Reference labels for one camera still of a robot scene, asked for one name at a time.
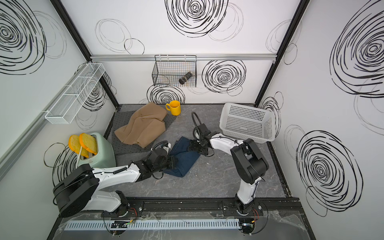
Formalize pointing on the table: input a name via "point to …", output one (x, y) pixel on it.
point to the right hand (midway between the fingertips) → (192, 150)
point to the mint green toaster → (105, 157)
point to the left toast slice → (75, 144)
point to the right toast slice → (88, 142)
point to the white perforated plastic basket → (248, 122)
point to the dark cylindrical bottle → (183, 80)
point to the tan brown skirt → (146, 125)
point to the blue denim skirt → (183, 158)
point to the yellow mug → (174, 107)
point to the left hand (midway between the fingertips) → (178, 161)
